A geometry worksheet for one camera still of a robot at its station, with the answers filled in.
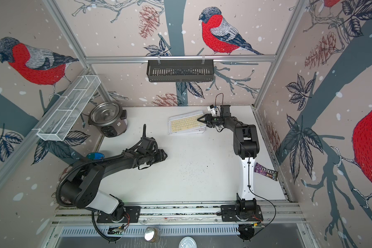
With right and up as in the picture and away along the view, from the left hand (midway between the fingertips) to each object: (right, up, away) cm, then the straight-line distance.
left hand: (166, 154), depth 91 cm
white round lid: (+13, -30, -29) cm, 44 cm away
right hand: (+22, +21, +11) cm, 32 cm away
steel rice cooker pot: (-43, +22, +16) cm, 51 cm away
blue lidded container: (-38, +1, -8) cm, 39 cm away
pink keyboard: (+20, +14, +10) cm, 26 cm away
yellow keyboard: (+12, +18, +12) cm, 25 cm away
